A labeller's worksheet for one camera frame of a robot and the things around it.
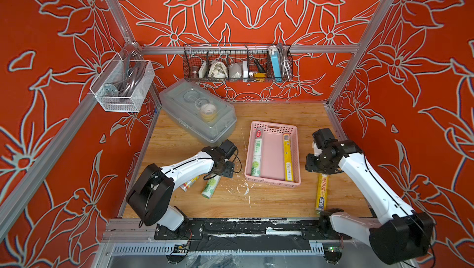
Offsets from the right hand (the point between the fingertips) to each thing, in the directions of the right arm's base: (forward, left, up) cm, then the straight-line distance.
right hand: (308, 166), depth 78 cm
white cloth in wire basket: (+41, +41, +20) cm, 61 cm away
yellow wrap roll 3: (-8, -7, -9) cm, 14 cm away
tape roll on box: (+27, +46, +5) cm, 54 cm away
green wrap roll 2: (+5, +22, -8) cm, 24 cm away
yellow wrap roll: (-6, +54, -9) cm, 55 cm away
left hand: (+2, +37, -9) cm, 38 cm away
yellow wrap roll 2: (+9, +5, -9) cm, 13 cm away
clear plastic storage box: (+35, +62, +5) cm, 72 cm away
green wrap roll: (-6, +43, -9) cm, 44 cm away
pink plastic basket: (+10, +13, -12) cm, 20 cm away
